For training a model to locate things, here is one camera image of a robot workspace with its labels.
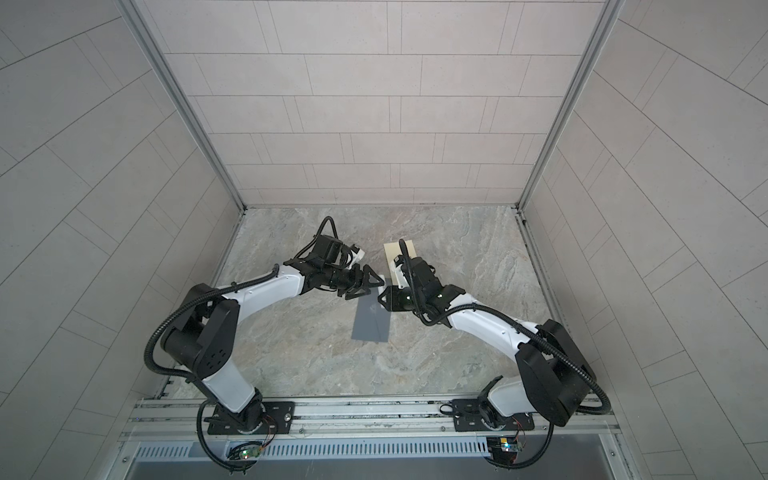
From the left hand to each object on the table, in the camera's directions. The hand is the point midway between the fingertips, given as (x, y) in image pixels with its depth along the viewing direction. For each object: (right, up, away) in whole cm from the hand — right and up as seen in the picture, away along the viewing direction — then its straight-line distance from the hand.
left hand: (384, 284), depth 82 cm
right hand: (-1, -4, -2) cm, 5 cm away
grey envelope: (-4, -12, +5) cm, 13 cm away
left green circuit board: (-28, -33, -18) cm, 47 cm away
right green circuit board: (+29, -35, -14) cm, 47 cm away
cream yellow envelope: (+1, +8, +22) cm, 23 cm away
